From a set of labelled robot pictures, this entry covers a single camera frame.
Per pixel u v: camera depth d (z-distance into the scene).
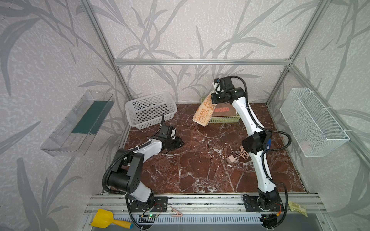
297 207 0.72
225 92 0.70
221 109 1.08
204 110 0.97
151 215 0.71
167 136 0.74
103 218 0.72
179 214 0.71
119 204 0.75
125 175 0.45
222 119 1.05
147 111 1.16
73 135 0.63
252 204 0.72
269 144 0.93
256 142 0.61
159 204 0.73
